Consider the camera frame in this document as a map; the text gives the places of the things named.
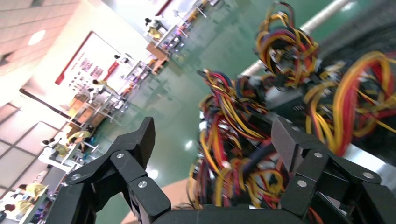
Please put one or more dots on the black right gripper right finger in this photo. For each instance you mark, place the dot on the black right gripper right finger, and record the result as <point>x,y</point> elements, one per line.
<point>315,173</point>

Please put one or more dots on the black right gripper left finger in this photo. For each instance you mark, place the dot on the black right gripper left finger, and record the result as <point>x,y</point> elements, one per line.
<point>123,173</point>

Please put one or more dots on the worker in yellow vest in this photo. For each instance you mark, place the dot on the worker in yellow vest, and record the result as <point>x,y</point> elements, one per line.
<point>106,85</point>
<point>77,136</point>
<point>154,31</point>
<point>21,205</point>
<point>34,189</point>

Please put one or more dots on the white workbench with boxes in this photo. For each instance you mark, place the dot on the white workbench with boxes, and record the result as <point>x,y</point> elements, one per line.
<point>92,111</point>

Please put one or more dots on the power supply with mesh vent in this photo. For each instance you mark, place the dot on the power supply with mesh vent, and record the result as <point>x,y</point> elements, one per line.
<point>222,185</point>

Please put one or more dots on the orange workbench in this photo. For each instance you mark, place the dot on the orange workbench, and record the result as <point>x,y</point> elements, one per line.
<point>159,57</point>

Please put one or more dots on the round ceiling light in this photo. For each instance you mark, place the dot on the round ceiling light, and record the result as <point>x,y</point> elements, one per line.
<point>36,37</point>

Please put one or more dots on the red framed wall notice board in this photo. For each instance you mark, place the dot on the red framed wall notice board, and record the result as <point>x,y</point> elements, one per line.
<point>86,65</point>

